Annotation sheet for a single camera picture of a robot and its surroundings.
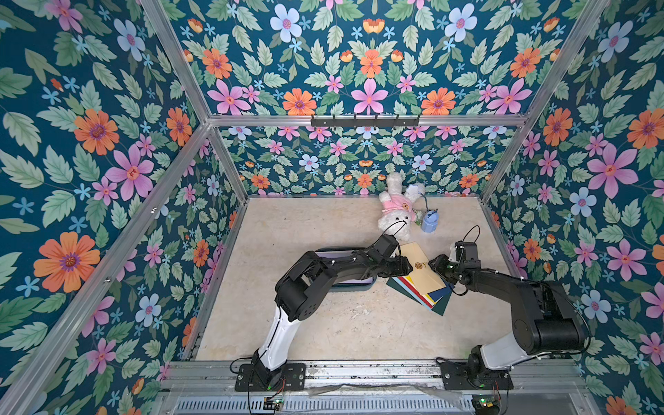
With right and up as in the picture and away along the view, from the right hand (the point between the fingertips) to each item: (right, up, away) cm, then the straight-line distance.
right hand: (433, 262), depth 95 cm
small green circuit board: (-53, -36, -24) cm, 68 cm away
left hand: (-9, -1, -4) cm, 10 cm away
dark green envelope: (0, -14, -8) cm, 16 cm away
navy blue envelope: (0, -10, -6) cm, 11 cm away
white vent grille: (-38, -35, -25) cm, 58 cm away
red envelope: (-8, -10, -5) cm, 14 cm away
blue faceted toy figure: (+1, +15, +7) cm, 17 cm away
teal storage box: (-32, -8, -6) cm, 33 cm away
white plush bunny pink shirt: (-11, +22, +10) cm, 26 cm away
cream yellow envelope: (-5, -4, -2) cm, 6 cm away
